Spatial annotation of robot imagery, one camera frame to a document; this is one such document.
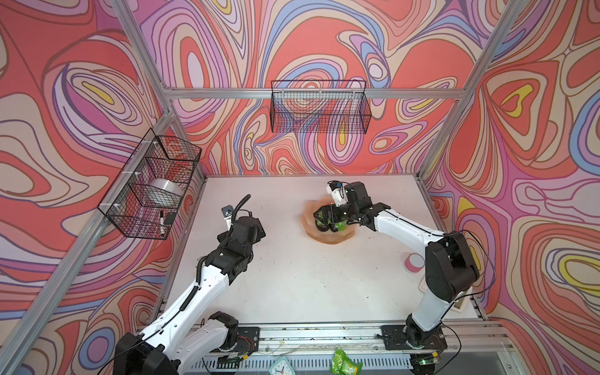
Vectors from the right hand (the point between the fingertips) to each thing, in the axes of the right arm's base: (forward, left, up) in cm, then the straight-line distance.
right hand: (325, 216), depth 89 cm
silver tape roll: (-4, +50, +22) cm, 55 cm away
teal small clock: (-46, +16, -10) cm, 50 cm away
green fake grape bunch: (-2, -6, -4) cm, 8 cm away
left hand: (-6, +28, +6) cm, 29 cm away
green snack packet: (-46, -2, -12) cm, 48 cm away
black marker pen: (-10, +53, +14) cm, 56 cm away
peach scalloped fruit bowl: (+4, +6, -10) cm, 12 cm away
